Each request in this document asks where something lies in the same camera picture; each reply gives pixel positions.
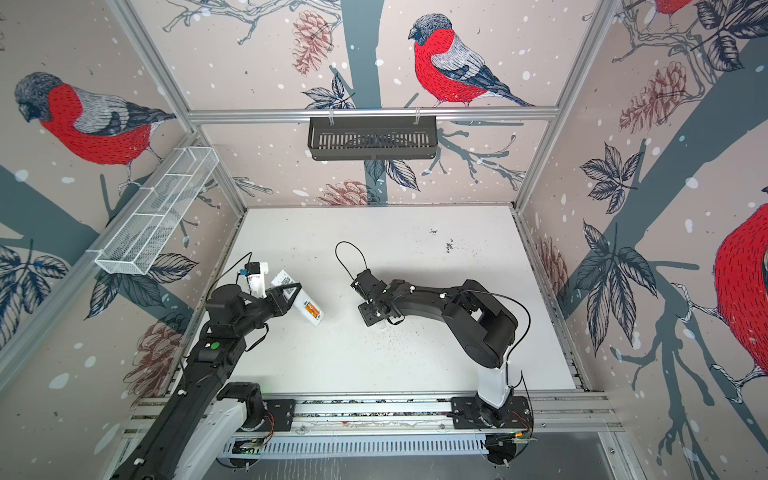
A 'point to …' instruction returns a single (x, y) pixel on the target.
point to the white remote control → (306, 305)
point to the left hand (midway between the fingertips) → (296, 287)
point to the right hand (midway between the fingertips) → (371, 313)
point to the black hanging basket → (372, 139)
